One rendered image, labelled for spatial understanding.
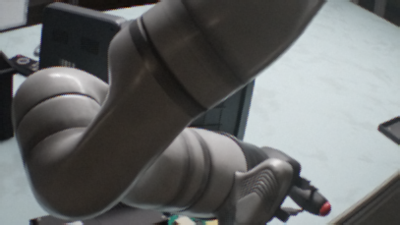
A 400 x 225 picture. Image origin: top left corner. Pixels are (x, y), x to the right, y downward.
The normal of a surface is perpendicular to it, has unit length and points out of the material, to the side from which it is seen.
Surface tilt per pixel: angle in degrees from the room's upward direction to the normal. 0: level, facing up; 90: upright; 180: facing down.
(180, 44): 70
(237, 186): 64
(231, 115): 90
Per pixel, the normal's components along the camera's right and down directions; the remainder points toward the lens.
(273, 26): 0.37, 0.36
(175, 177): 0.73, 0.18
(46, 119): -0.11, -0.52
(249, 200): -0.66, -0.26
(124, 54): -0.48, -0.23
